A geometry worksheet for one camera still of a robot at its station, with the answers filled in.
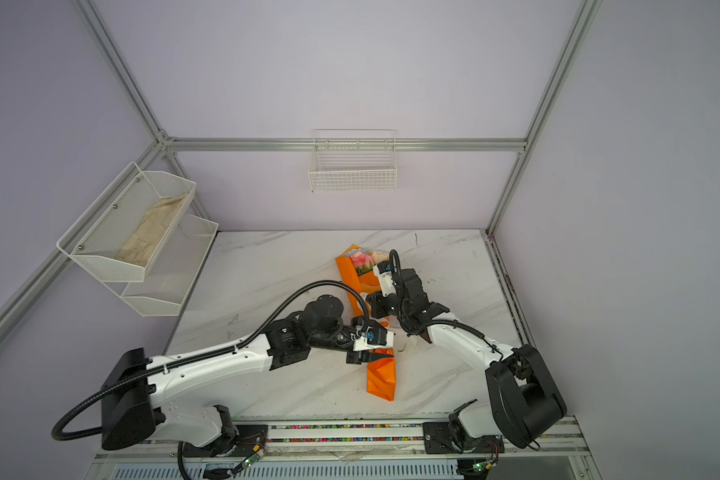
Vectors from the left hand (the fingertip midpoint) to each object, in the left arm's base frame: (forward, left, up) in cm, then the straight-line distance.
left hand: (390, 340), depth 68 cm
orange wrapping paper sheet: (+1, +2, -18) cm, 18 cm away
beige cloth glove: (+27, +64, +8) cm, 70 cm away
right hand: (+17, +6, -8) cm, 19 cm away
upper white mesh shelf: (+28, +72, +7) cm, 78 cm away
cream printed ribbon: (-2, -4, +5) cm, 6 cm away
